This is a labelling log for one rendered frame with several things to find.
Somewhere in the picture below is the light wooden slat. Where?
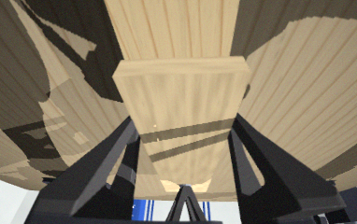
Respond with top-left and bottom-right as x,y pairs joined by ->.
112,56 -> 251,191

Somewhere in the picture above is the pale yellow flat bar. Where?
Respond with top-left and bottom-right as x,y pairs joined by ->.
105,0 -> 239,60

